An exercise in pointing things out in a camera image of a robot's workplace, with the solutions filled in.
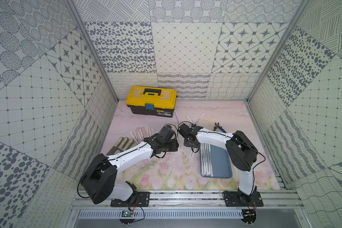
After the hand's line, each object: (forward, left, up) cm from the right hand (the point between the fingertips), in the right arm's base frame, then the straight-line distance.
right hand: (192, 144), depth 94 cm
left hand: (-4, +10, +10) cm, 14 cm away
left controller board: (-39, +36, -2) cm, 53 cm away
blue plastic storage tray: (-12, -14, 0) cm, 18 cm away
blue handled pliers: (+16, -20, 0) cm, 25 cm away
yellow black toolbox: (+26, +29, +15) cm, 41 cm away
